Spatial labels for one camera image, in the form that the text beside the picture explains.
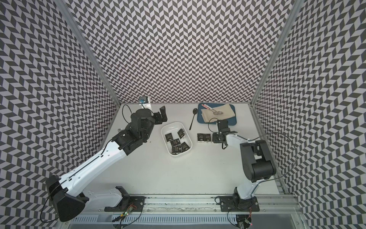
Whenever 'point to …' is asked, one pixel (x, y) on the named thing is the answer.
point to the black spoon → (195, 111)
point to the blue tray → (231, 120)
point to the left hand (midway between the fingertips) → (156, 109)
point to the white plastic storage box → (173, 128)
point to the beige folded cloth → (224, 111)
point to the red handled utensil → (208, 107)
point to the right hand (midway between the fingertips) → (217, 139)
